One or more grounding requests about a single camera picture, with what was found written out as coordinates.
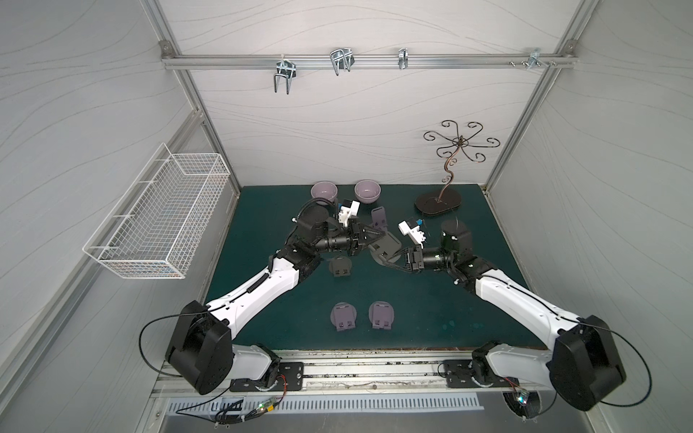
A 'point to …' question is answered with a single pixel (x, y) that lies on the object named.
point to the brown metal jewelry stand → (438, 202)
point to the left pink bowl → (324, 188)
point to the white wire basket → (155, 231)
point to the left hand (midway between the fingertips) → (385, 233)
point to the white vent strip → (237, 409)
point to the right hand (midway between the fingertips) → (383, 267)
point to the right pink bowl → (367, 191)
